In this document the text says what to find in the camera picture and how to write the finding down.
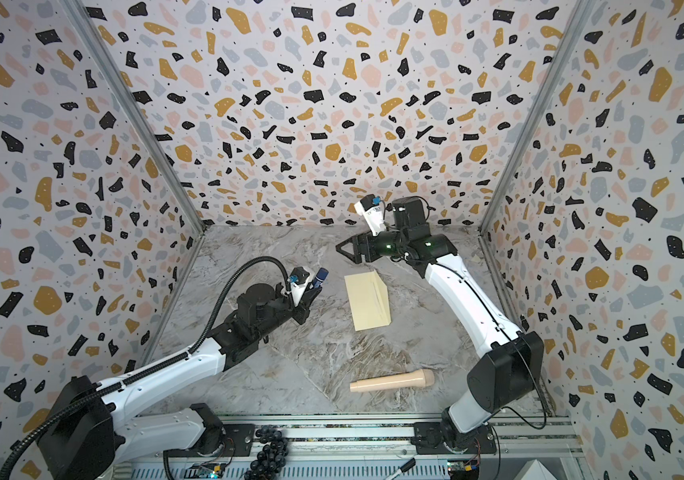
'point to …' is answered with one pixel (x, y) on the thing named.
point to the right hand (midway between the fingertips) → (344, 239)
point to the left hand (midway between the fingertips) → (316, 280)
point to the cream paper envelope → (369, 300)
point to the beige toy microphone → (412, 379)
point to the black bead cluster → (272, 457)
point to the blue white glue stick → (320, 277)
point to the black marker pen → (410, 464)
